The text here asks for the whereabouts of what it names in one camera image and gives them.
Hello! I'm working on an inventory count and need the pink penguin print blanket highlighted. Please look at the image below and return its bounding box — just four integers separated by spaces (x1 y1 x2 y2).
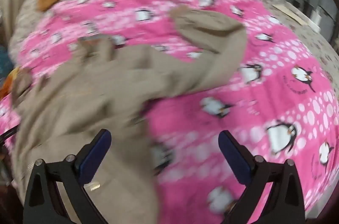
0 0 339 224

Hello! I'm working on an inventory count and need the orange satin cloth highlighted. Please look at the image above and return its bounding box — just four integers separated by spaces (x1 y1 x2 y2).
0 66 20 100

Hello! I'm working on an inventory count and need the wooden strip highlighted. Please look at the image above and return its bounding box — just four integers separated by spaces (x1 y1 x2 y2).
272 3 306 26

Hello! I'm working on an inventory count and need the beige garment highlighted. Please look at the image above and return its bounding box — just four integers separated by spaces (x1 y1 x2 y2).
11 5 248 224

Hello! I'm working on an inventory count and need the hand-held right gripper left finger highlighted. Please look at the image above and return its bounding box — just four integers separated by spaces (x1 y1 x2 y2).
22 129 112 224

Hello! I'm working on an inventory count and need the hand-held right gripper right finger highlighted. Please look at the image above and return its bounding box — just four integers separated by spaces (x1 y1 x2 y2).
218 130 307 224

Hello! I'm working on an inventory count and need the black cable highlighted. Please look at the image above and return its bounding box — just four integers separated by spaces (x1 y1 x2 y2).
0 127 18 142

